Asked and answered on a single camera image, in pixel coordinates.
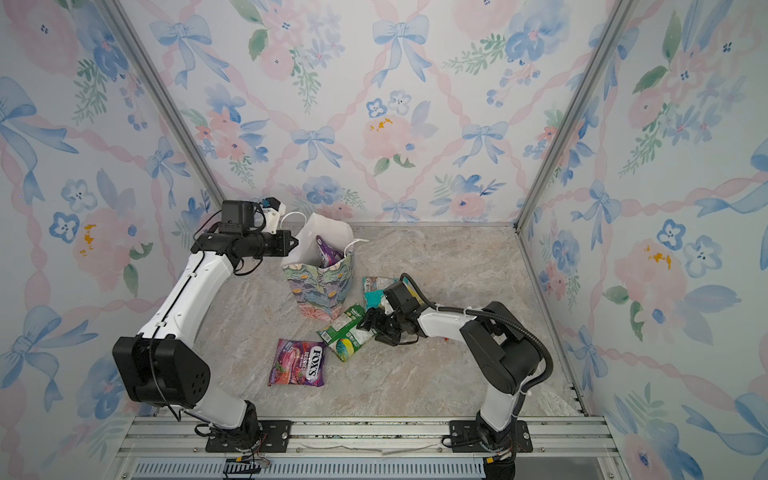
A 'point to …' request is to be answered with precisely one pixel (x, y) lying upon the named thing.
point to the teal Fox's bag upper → (373, 288)
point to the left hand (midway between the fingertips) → (297, 238)
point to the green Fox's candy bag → (342, 335)
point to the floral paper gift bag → (319, 265)
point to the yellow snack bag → (414, 293)
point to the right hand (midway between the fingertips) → (363, 330)
